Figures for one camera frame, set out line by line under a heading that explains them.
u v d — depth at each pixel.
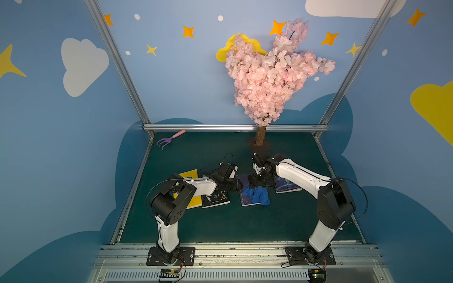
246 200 0.91
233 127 1.16
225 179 0.77
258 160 0.74
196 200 0.88
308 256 0.66
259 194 0.86
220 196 0.91
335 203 0.47
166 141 1.15
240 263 0.74
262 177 0.77
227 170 0.77
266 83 0.71
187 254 0.75
